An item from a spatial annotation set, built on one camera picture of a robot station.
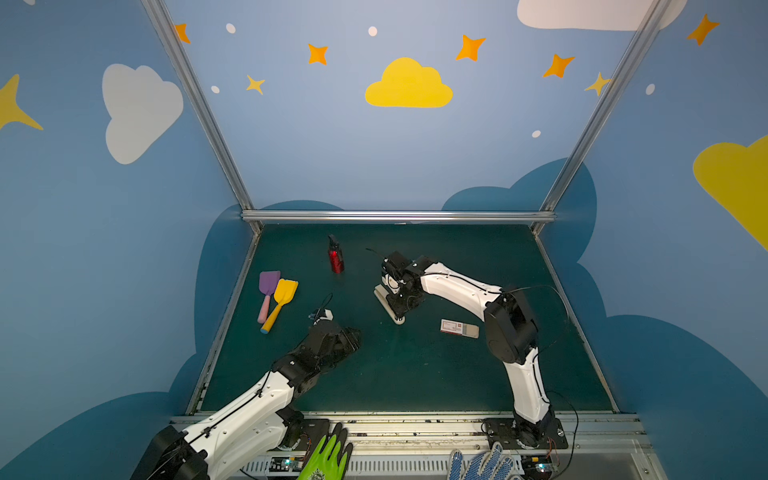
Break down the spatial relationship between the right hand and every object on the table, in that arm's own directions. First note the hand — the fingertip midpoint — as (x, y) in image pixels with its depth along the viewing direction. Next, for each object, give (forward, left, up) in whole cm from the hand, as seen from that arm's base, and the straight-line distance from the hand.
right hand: (400, 306), depth 93 cm
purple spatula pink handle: (+8, +46, -3) cm, 47 cm away
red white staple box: (-4, -16, -5) cm, 17 cm away
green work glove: (-40, +15, -3) cm, 43 cm away
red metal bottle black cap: (+16, +23, +5) cm, 28 cm away
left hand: (-12, +10, +3) cm, 16 cm away
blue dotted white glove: (-39, -24, -4) cm, 46 cm away
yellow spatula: (+5, +40, -4) cm, 41 cm away
